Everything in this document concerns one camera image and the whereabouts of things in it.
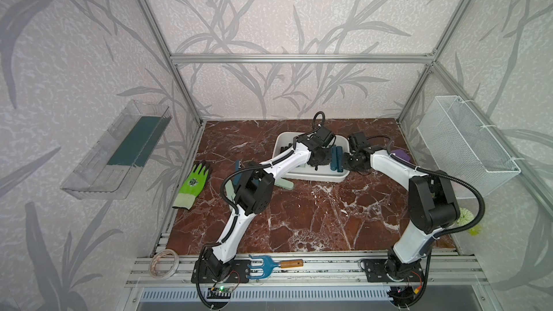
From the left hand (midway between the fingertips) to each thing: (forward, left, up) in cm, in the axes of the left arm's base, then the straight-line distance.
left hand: (328, 160), depth 94 cm
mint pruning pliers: (-8, +19, -7) cm, 22 cm away
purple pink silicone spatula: (+10, -40, -9) cm, 42 cm away
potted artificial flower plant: (-28, -42, +8) cm, 51 cm away
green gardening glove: (-9, +60, -8) cm, 61 cm away
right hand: (0, -8, -2) cm, 8 cm away
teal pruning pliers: (+4, -7, -5) cm, 10 cm away
